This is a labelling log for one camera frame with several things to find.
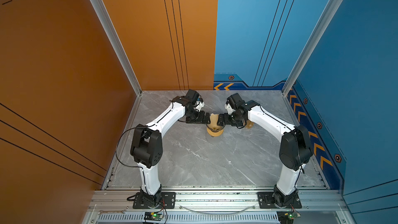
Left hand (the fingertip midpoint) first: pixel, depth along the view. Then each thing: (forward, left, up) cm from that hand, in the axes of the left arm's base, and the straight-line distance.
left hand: (204, 120), depth 89 cm
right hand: (-1, -11, -2) cm, 11 cm away
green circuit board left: (-45, +23, -14) cm, 52 cm away
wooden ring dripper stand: (-7, -5, -3) cm, 9 cm away
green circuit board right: (-44, -39, -13) cm, 60 cm away
